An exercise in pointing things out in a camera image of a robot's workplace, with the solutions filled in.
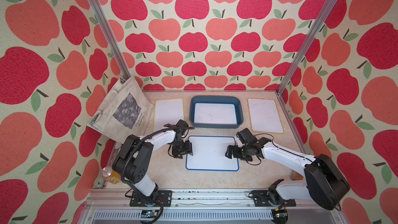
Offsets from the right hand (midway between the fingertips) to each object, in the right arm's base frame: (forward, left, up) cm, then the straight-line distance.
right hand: (232, 158), depth 87 cm
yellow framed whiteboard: (+34, -24, -3) cm, 42 cm away
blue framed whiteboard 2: (+1, +14, -1) cm, 14 cm away
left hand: (-2, +24, +1) cm, 24 cm away
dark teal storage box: (+42, +11, +3) cm, 43 cm away
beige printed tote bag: (+14, +64, +15) cm, 67 cm away
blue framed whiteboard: (+29, +9, +2) cm, 31 cm away
